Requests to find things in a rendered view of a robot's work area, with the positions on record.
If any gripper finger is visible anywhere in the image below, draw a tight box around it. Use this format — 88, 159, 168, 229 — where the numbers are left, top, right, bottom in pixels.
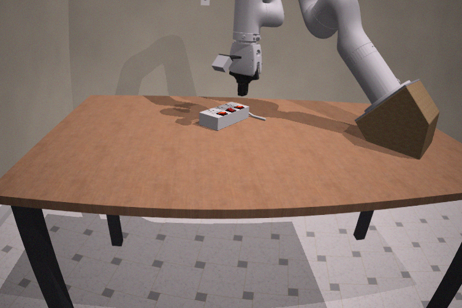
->
240, 67, 259, 97
229, 71, 244, 96

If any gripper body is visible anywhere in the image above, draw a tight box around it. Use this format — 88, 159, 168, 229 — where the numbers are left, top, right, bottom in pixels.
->
229, 40, 262, 76

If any white power strip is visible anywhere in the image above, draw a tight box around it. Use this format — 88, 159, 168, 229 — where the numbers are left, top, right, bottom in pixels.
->
199, 102, 266, 130

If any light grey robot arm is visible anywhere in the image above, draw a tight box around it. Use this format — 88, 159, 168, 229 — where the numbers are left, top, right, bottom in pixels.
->
211, 0, 410, 112

